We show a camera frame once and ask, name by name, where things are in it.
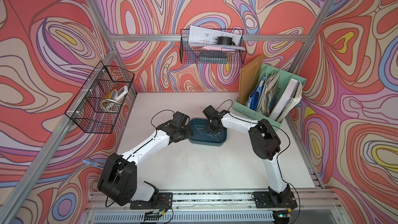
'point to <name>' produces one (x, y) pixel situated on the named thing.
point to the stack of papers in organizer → (267, 101)
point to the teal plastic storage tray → (202, 138)
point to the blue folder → (253, 99)
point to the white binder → (284, 100)
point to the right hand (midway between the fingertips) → (212, 132)
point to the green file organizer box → (285, 81)
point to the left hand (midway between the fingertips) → (190, 133)
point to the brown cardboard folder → (248, 77)
